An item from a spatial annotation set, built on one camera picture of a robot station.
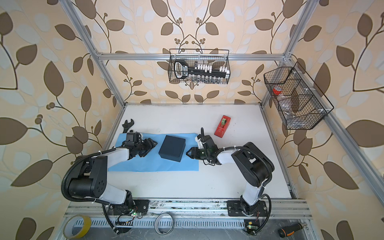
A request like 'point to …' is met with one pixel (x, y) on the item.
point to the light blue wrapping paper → (153, 162)
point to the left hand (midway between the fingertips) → (155, 144)
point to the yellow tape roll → (77, 226)
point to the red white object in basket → (277, 90)
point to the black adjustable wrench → (126, 125)
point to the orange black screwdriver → (288, 230)
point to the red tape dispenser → (222, 126)
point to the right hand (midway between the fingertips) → (189, 155)
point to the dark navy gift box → (172, 148)
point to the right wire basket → (301, 103)
